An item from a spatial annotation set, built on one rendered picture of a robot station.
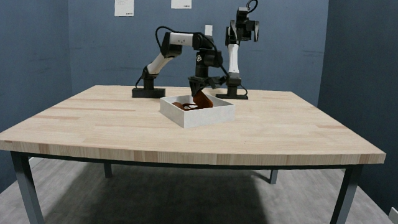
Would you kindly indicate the dark brown ball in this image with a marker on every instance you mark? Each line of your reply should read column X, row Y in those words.
column 179, row 105

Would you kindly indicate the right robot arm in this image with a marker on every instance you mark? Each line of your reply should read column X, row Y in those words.
column 172, row 50

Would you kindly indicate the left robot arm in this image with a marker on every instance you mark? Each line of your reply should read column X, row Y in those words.
column 234, row 79

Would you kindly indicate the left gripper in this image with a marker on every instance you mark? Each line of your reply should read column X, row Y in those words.
column 243, row 29

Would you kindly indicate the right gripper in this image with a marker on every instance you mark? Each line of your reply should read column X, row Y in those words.
column 196, row 83

